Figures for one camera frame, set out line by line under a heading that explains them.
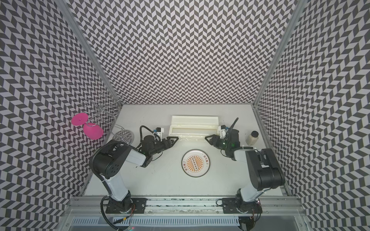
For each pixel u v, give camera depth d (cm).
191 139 92
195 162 88
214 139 82
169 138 83
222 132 85
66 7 72
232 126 85
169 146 82
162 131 87
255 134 89
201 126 96
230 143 73
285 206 76
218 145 81
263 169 45
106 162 48
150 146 74
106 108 108
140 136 74
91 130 76
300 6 67
